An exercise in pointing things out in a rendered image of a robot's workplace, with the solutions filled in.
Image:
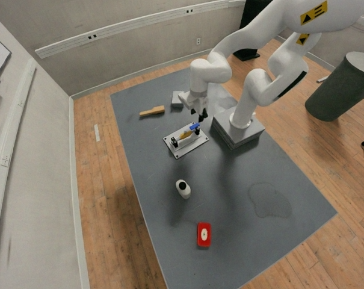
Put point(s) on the white bottle with black cap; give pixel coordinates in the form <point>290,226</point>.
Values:
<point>183,189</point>

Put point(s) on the wooden wire brush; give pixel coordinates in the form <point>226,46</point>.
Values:
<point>155,110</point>

